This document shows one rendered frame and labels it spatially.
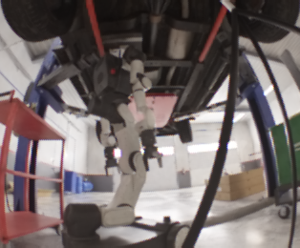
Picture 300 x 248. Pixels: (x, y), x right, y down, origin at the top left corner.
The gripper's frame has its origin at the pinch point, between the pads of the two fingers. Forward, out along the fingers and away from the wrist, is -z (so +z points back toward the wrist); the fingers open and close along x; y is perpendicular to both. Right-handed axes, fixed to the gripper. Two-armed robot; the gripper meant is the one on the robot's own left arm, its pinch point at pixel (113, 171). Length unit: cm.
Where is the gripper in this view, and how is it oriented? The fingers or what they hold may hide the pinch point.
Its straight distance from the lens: 120.2
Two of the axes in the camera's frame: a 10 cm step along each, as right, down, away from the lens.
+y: -6.9, 3.2, 6.5
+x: 7.0, 0.4, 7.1
